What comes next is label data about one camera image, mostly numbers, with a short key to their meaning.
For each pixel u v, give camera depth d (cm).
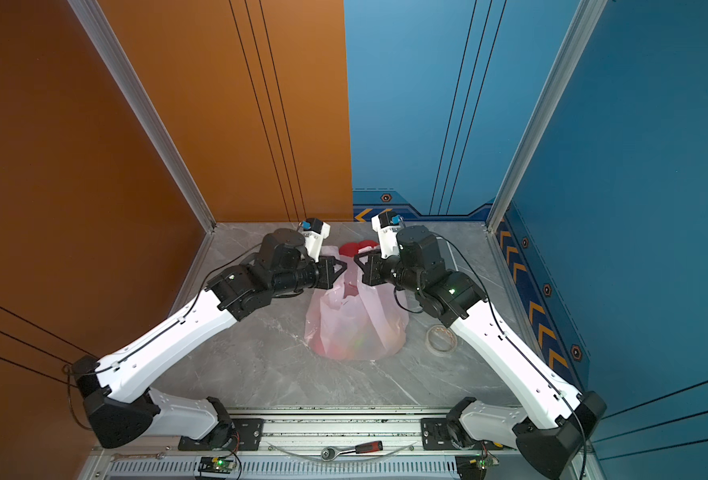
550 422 37
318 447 74
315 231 60
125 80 80
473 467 70
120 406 40
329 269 58
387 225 57
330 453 69
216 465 71
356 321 71
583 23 71
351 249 72
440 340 89
